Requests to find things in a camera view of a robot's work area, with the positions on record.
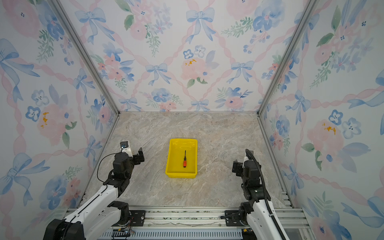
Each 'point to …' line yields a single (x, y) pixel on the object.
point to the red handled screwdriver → (185, 162)
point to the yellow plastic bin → (174, 167)
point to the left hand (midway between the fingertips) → (133, 148)
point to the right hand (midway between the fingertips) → (245, 161)
